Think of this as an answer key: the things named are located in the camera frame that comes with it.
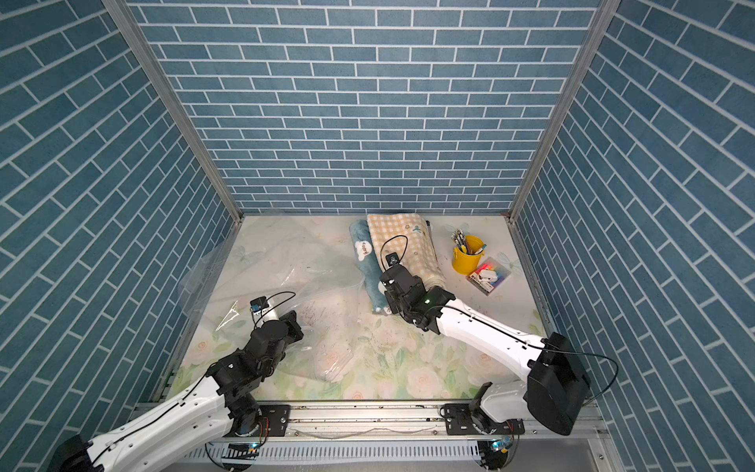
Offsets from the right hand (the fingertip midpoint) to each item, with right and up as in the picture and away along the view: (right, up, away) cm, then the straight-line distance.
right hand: (402, 287), depth 83 cm
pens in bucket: (+19, +13, +11) cm, 26 cm away
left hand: (-27, -8, -1) cm, 28 cm away
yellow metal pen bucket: (+22, +5, +16) cm, 28 cm away
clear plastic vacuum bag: (-50, +3, +23) cm, 55 cm away
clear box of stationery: (+30, +1, +16) cm, 34 cm away
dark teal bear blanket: (-11, +6, +6) cm, 14 cm away
